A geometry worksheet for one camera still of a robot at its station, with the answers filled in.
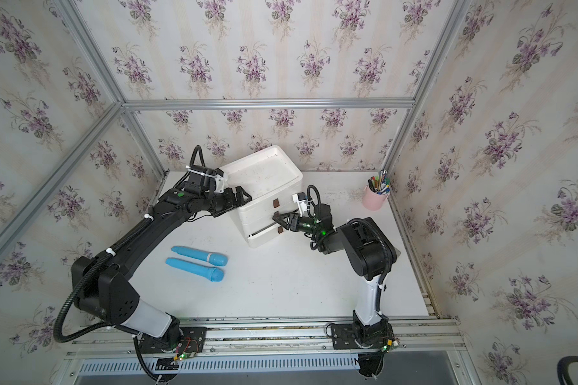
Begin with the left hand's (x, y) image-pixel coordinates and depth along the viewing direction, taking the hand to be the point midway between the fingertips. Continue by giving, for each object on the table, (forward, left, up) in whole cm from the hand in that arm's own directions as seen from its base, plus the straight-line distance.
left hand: (243, 203), depth 82 cm
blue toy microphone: (-13, +11, -17) cm, 24 cm away
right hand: (-1, -13, -9) cm, 15 cm away
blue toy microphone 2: (-18, +12, -18) cm, 28 cm away
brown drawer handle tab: (+1, -11, -1) cm, 11 cm away
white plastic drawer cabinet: (+10, -10, +2) cm, 14 cm away
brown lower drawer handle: (-1, -13, -16) cm, 21 cm away
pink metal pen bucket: (+14, -53, -16) cm, 57 cm away
